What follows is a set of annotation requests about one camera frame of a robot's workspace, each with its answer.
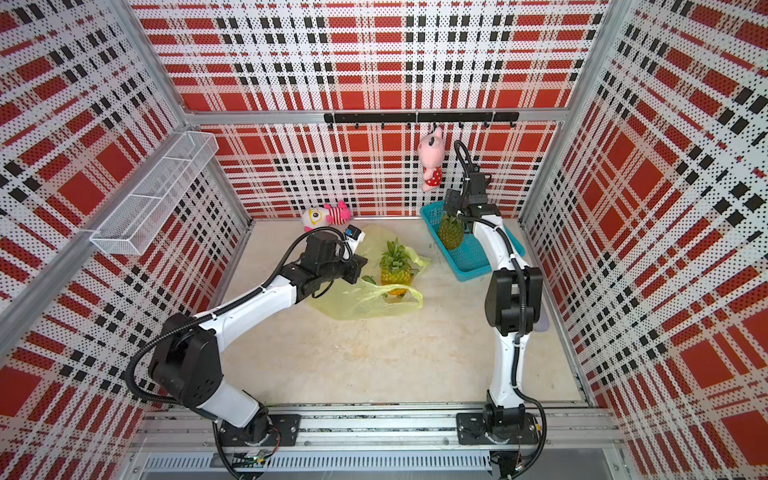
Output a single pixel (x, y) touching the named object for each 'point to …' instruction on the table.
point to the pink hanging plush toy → (430, 152)
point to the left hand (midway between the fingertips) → (369, 260)
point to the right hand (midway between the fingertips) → (463, 195)
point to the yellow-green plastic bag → (366, 300)
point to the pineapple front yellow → (395, 268)
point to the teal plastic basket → (466, 262)
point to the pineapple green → (451, 231)
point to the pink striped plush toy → (321, 216)
